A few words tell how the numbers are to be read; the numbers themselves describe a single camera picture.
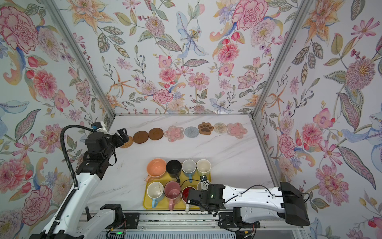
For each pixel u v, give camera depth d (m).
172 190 0.81
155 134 1.09
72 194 0.45
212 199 0.51
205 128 1.14
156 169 0.90
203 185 0.70
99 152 0.56
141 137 1.07
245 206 0.62
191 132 1.10
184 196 0.78
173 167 0.86
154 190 0.81
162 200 0.80
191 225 0.73
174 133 1.10
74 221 0.42
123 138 0.70
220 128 1.13
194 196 0.56
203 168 0.90
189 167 0.86
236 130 1.12
